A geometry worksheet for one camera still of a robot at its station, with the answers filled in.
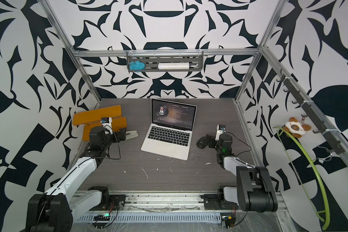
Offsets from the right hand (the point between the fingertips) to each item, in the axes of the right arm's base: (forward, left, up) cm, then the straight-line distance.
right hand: (212, 132), depth 92 cm
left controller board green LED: (-43, +60, -9) cm, 74 cm away
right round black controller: (-45, -2, -9) cm, 46 cm away
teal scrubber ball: (+32, +46, +28) cm, 63 cm away
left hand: (-1, +58, +9) cm, 59 cm away
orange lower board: (+10, +63, -3) cm, 64 cm away
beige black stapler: (+3, +53, -5) cm, 53 cm away
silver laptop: (+3, +27, -6) cm, 28 cm away
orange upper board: (+11, +75, +5) cm, 76 cm away
